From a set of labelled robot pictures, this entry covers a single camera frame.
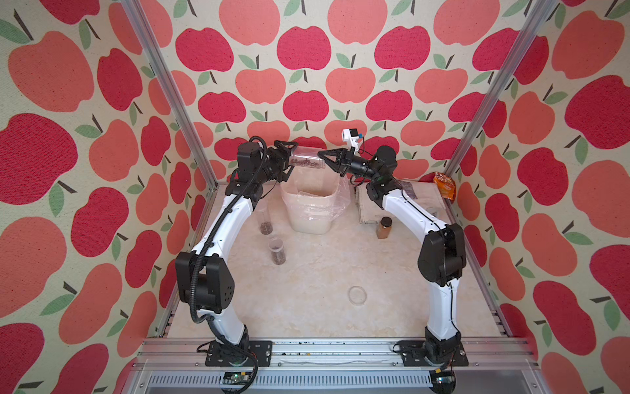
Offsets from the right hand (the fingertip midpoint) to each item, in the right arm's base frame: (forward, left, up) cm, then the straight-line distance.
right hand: (319, 159), depth 72 cm
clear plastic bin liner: (0, +1, -14) cm, 15 cm away
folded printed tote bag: (+10, -20, -35) cm, 42 cm away
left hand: (+4, +6, -2) cm, 8 cm away
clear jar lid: (-24, -16, -41) cm, 51 cm away
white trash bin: (+2, +4, -39) cm, 39 cm away
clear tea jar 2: (-14, +14, -32) cm, 38 cm away
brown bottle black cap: (+1, -26, -33) cm, 42 cm away
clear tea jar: (0, +23, -37) cm, 43 cm away
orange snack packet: (+29, -57, -35) cm, 73 cm away
